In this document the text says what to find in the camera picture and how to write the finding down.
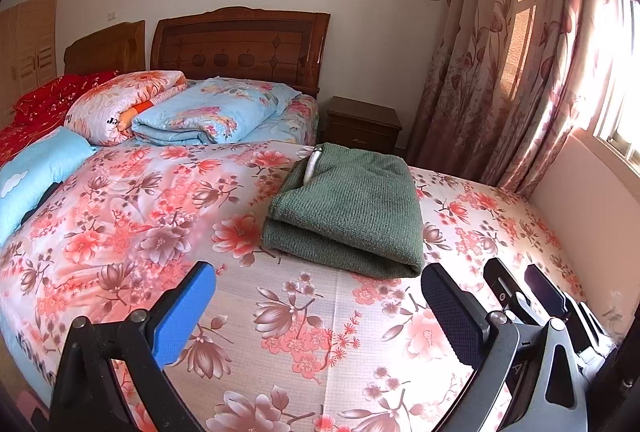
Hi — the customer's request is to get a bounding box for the green and white knit sweater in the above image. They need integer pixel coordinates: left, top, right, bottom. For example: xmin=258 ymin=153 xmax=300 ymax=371
xmin=262 ymin=143 xmax=424 ymax=279

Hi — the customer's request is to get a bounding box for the pink floral bed sheet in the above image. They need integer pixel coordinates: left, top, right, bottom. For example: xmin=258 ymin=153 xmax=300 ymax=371
xmin=0 ymin=138 xmax=618 ymax=432

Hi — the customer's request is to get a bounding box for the light blue cloud blanket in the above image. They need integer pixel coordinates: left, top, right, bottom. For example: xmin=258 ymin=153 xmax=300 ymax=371
xmin=0 ymin=127 xmax=96 ymax=243

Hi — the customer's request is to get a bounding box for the dark wooden nightstand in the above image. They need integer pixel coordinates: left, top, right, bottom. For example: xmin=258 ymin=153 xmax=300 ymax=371
xmin=320 ymin=96 xmax=402 ymax=155

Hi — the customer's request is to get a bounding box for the folded pink floral quilt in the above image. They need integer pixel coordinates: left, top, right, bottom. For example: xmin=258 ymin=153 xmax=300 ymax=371
xmin=64 ymin=71 xmax=188 ymax=146

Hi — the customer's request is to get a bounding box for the folded light blue floral quilt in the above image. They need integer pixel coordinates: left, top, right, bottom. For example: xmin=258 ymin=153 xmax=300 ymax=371
xmin=131 ymin=76 xmax=299 ymax=146

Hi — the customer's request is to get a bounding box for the red patterned bedding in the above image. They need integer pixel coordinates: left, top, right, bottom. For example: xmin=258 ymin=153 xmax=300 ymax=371
xmin=0 ymin=70 xmax=119 ymax=165

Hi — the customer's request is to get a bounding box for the floral pink curtain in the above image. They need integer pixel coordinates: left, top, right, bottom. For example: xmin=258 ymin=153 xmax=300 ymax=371
xmin=407 ymin=0 xmax=624 ymax=196

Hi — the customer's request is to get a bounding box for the carved wooden headboard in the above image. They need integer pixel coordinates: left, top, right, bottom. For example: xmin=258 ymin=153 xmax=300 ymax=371
xmin=150 ymin=6 xmax=331 ymax=97

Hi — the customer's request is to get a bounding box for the light wooden wardrobe door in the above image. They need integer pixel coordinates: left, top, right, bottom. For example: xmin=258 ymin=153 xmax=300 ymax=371
xmin=0 ymin=0 xmax=58 ymax=129

